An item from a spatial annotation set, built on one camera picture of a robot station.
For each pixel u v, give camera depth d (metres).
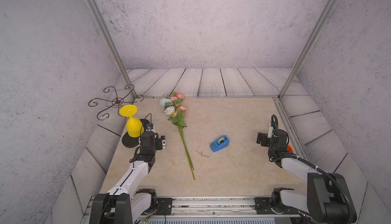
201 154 0.91
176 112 1.02
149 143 0.65
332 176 0.43
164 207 0.74
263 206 0.72
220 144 0.91
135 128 0.77
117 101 0.76
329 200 0.41
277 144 0.68
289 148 0.88
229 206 0.74
